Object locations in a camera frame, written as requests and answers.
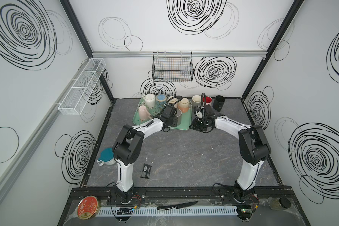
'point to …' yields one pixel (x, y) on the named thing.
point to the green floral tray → (147, 108)
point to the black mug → (218, 102)
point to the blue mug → (160, 100)
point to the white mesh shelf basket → (74, 100)
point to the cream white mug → (208, 100)
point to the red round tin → (87, 207)
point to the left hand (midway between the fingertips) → (173, 120)
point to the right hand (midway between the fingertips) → (190, 127)
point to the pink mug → (143, 114)
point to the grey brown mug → (179, 113)
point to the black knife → (176, 206)
